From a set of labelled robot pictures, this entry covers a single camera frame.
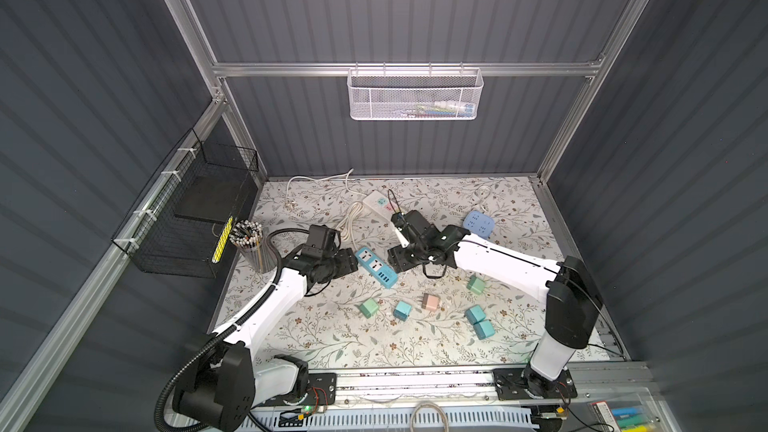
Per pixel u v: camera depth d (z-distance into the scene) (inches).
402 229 25.8
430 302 34.1
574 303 17.5
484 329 31.9
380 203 42.8
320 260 25.4
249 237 32.5
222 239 27.3
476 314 33.2
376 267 36.7
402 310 33.2
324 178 47.2
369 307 33.3
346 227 40.2
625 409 27.3
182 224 28.4
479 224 40.2
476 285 35.0
